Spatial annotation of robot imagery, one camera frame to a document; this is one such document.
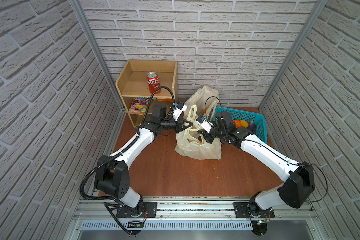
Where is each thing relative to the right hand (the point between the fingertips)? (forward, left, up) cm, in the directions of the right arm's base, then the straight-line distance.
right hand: (200, 128), depth 79 cm
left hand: (+1, +5, +5) cm, 7 cm away
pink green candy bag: (+22, +35, -1) cm, 42 cm away
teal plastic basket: (+15, -46, -15) cm, 51 cm away
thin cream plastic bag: (-7, +6, -2) cm, 10 cm away
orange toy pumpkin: (+14, -31, -17) cm, 38 cm away
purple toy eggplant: (+13, -40, -18) cm, 46 cm away
